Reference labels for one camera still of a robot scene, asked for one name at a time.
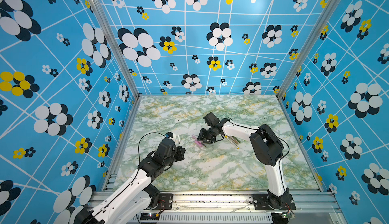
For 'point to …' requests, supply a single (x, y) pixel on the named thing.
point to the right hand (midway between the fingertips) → (199, 140)
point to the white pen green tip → (231, 142)
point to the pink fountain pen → (194, 137)
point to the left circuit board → (150, 216)
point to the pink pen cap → (198, 143)
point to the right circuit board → (281, 218)
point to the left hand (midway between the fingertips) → (186, 149)
